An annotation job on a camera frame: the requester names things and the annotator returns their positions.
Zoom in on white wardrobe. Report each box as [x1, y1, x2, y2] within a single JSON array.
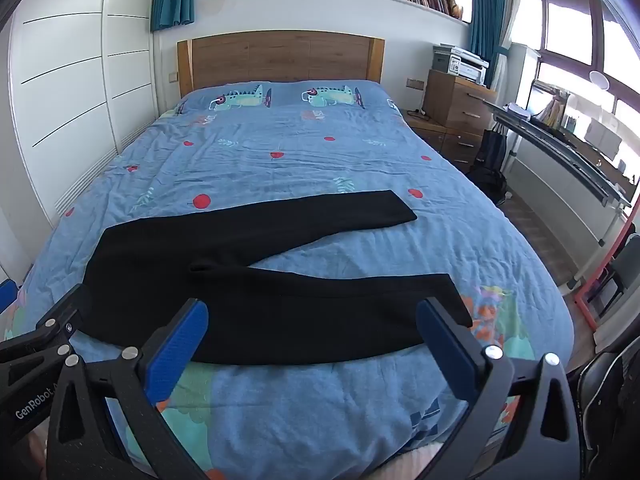
[[7, 0, 162, 221]]

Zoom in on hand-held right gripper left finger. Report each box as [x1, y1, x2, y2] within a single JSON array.
[[46, 298, 210, 480]]

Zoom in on window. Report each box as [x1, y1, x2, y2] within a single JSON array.
[[524, 0, 640, 128]]

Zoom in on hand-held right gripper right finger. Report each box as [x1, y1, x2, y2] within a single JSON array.
[[416, 298, 583, 480]]

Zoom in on dinosaur print pillow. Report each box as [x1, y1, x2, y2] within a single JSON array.
[[272, 80, 402, 111], [177, 82, 301, 112]]

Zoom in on white printer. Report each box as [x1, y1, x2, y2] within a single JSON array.
[[432, 44, 490, 86]]

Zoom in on black pants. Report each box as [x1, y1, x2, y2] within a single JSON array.
[[82, 189, 474, 366]]

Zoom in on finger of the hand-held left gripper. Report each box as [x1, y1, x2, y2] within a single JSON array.
[[0, 279, 19, 316], [0, 283, 86, 386]]

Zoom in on wooden headboard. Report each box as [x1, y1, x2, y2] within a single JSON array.
[[177, 30, 386, 102]]

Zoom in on black backpack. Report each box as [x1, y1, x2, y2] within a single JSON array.
[[466, 164, 509, 207]]

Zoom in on dark desk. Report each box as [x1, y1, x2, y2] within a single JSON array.
[[482, 97, 637, 211]]

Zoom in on black office chair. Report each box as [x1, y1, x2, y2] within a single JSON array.
[[570, 334, 640, 480]]

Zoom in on blue printed blanket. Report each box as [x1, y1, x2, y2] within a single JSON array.
[[2, 80, 575, 480]]

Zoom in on red metal frame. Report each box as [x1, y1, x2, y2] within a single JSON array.
[[574, 204, 640, 328]]

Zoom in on low wooden nightstand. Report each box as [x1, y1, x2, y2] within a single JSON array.
[[400, 109, 483, 171]]

